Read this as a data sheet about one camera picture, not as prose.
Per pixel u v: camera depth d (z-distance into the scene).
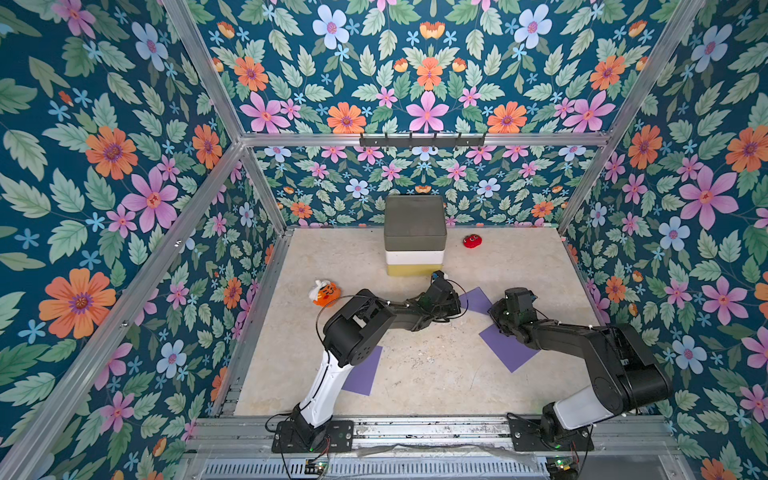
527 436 0.73
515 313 0.74
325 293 0.95
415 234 1.20
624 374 0.46
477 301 1.00
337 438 0.74
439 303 0.80
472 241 1.13
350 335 0.55
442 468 0.70
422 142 0.94
